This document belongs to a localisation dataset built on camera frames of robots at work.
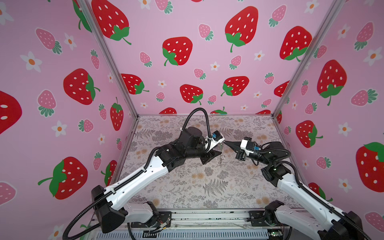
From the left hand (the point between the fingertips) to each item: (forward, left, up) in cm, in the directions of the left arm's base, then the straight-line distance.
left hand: (218, 147), depth 66 cm
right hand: (+1, -3, +4) cm, 5 cm away
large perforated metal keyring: (-2, -2, -4) cm, 5 cm away
